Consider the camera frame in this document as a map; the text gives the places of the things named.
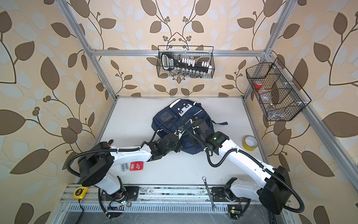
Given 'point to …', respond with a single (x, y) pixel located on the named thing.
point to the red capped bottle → (258, 84)
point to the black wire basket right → (278, 100)
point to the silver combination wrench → (213, 206)
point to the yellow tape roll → (250, 143)
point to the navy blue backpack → (173, 118)
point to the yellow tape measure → (79, 193)
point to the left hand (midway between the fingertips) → (178, 135)
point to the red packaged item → (136, 165)
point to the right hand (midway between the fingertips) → (193, 134)
